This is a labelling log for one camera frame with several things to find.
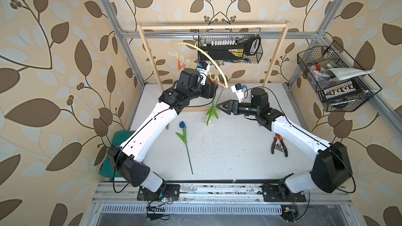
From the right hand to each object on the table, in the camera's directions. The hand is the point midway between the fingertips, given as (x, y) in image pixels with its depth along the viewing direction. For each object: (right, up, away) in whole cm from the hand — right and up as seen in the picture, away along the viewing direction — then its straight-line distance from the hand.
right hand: (219, 106), depth 76 cm
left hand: (-3, +11, -6) cm, 13 cm away
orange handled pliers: (+35, -22, +13) cm, 43 cm away
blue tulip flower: (-20, -20, +17) cm, 33 cm away
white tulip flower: (-3, -3, +10) cm, 11 cm away
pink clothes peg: (+1, +9, -5) cm, 11 cm away
